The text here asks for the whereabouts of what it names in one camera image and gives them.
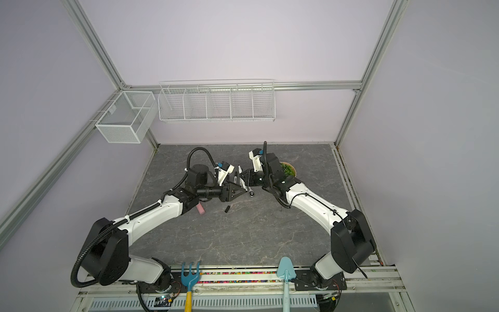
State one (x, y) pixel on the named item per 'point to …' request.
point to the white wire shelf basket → (217, 100)
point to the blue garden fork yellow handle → (189, 281)
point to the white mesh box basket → (127, 119)
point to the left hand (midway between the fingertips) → (242, 191)
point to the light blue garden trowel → (286, 272)
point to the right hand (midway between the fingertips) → (240, 173)
